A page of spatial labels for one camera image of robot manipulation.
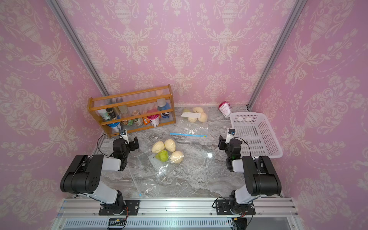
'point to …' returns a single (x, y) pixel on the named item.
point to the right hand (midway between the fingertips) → (225, 135)
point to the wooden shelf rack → (134, 110)
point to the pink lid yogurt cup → (224, 109)
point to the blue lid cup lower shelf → (116, 126)
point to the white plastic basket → (255, 132)
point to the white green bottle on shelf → (105, 115)
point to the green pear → (163, 155)
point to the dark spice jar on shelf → (110, 111)
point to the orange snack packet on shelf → (146, 120)
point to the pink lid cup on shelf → (154, 119)
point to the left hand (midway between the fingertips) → (130, 138)
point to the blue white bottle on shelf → (162, 106)
